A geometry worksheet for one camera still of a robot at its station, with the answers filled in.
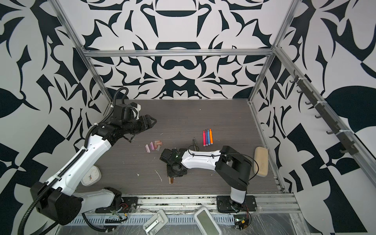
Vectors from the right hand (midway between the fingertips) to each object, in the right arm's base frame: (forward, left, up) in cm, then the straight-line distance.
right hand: (171, 175), depth 82 cm
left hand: (+20, +8, +25) cm, 33 cm away
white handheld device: (-22, +6, +1) cm, 22 cm away
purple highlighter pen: (+24, -21, -2) cm, 32 cm away
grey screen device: (-22, -17, +3) cm, 28 cm away
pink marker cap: (+17, +17, -1) cm, 24 cm away
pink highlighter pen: (+23, -20, -1) cm, 31 cm away
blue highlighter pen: (+25, -23, -2) cm, 34 cm away
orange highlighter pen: (+25, -25, -1) cm, 35 cm away
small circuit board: (-21, -35, -3) cm, 40 cm away
